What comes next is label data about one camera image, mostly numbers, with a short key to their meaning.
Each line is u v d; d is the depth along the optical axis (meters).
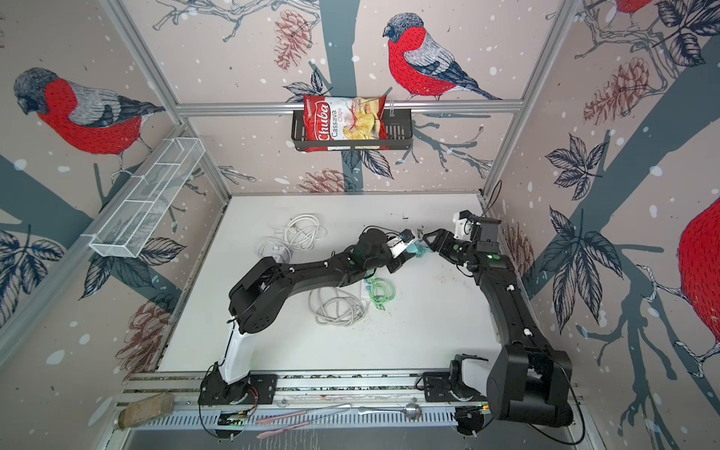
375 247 0.70
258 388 0.73
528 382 0.39
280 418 0.70
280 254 0.93
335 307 0.90
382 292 0.90
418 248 0.89
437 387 0.73
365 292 0.89
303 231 1.07
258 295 0.54
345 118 0.88
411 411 0.69
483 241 0.62
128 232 0.71
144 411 0.67
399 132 0.95
